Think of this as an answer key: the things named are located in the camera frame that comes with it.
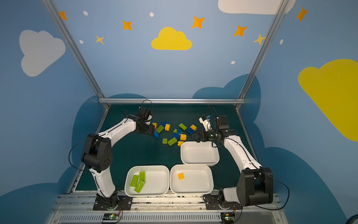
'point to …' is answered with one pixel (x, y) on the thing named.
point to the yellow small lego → (181, 176)
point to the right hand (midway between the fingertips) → (198, 133)
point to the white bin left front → (157, 181)
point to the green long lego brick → (182, 126)
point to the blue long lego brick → (190, 130)
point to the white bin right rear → (203, 152)
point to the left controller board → (110, 216)
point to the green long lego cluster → (160, 129)
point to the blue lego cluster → (155, 134)
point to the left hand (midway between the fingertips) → (149, 129)
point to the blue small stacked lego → (179, 131)
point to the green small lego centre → (164, 141)
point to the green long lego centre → (172, 141)
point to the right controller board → (227, 218)
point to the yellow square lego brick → (193, 127)
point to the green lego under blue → (175, 130)
